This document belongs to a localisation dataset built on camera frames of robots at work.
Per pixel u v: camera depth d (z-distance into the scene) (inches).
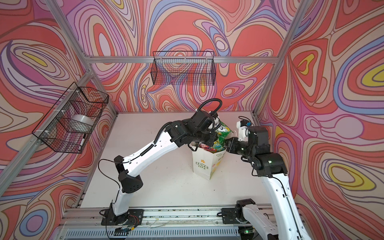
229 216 28.9
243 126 23.1
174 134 19.1
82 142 28.7
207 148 30.2
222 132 26.1
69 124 27.6
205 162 29.6
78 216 29.6
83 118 28.9
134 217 28.9
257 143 18.6
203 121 20.3
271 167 16.9
